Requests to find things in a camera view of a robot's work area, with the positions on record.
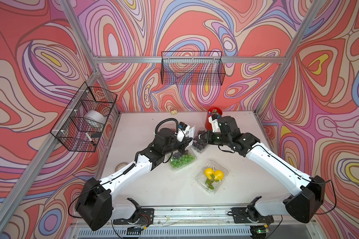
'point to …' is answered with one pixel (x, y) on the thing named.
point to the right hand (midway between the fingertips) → (200, 140)
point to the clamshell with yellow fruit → (212, 176)
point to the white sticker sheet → (191, 133)
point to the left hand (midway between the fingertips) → (193, 139)
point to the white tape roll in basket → (95, 116)
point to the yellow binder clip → (173, 111)
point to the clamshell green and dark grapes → (178, 163)
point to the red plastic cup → (212, 110)
